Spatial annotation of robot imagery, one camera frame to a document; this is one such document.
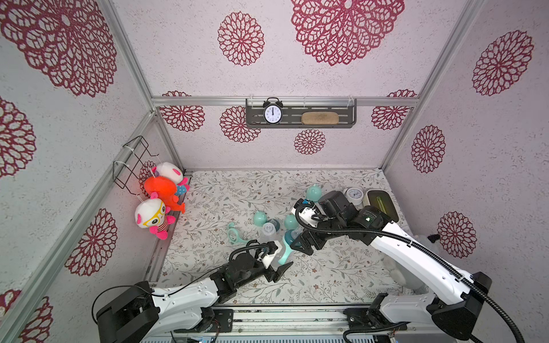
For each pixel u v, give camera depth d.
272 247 0.64
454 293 0.39
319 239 0.61
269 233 0.82
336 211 0.54
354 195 1.06
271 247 0.64
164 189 0.89
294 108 0.95
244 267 0.59
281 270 0.68
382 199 1.00
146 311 0.46
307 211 0.61
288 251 0.66
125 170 0.75
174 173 0.94
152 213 0.80
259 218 0.97
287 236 0.68
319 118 0.90
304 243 0.59
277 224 0.97
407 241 0.44
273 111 0.90
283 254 0.66
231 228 0.95
